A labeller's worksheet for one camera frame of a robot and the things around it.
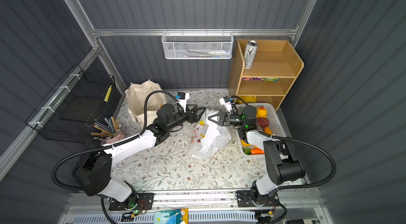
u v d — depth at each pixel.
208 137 0.73
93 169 0.44
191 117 0.70
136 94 0.95
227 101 0.75
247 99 1.09
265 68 0.89
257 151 0.85
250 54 0.79
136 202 0.72
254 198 0.67
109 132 0.87
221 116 0.73
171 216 0.69
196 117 0.71
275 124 0.89
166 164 0.85
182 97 0.68
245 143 0.85
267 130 0.92
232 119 0.72
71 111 0.71
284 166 0.45
